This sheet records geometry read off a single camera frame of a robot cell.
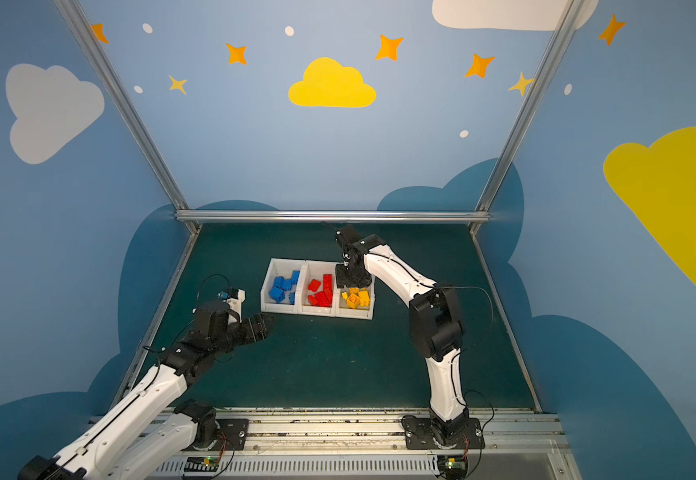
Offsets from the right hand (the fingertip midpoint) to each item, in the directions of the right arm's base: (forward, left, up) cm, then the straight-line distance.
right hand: (348, 280), depth 93 cm
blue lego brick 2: (+4, +24, -8) cm, 26 cm away
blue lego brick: (-2, +23, -6) cm, 24 cm away
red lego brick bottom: (+4, +13, -10) cm, 17 cm away
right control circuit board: (-45, -29, -14) cm, 56 cm away
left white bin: (+8, +24, -5) cm, 25 cm away
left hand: (-15, +23, +2) cm, 28 cm away
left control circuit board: (-48, +34, -13) cm, 60 cm away
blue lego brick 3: (+3, +22, -9) cm, 24 cm away
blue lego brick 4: (-4, +18, -6) cm, 20 cm away
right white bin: (-6, +2, -6) cm, 8 cm away
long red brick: (+3, +7, -8) cm, 11 cm away
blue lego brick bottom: (+6, +19, -8) cm, 21 cm away
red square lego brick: (-1, +12, -11) cm, 17 cm away
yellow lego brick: (-3, -2, -7) cm, 8 cm away
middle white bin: (+3, +11, -10) cm, 15 cm away
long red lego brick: (-2, +8, -9) cm, 12 cm away
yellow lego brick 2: (-2, -5, -8) cm, 9 cm away
